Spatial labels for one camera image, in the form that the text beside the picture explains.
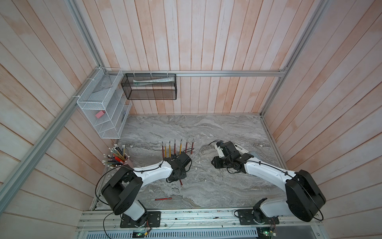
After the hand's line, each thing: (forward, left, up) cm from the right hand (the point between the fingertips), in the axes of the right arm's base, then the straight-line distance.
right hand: (213, 161), depth 89 cm
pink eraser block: (+16, +65, +24) cm, 71 cm away
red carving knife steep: (+13, +13, -5) cm, 19 cm away
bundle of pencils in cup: (-3, +55, +7) cm, 55 cm away
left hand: (-9, +20, -5) cm, 22 cm away
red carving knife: (+12, +17, -5) cm, 22 cm away
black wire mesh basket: (+47, +43, +21) cm, 67 cm away
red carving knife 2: (-12, +19, -5) cm, 23 cm away
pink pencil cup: (0, +54, -3) cm, 54 cm away
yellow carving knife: (+9, +31, -5) cm, 33 cm away
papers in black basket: (+39, +46, +29) cm, 67 cm away
